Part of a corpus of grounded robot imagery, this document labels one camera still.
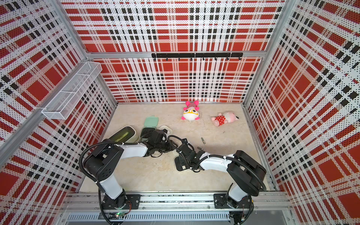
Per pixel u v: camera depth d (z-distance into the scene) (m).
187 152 0.66
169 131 0.98
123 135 0.94
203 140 0.98
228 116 1.03
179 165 0.86
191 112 1.05
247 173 0.44
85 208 0.73
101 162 0.48
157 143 0.77
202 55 0.89
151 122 1.11
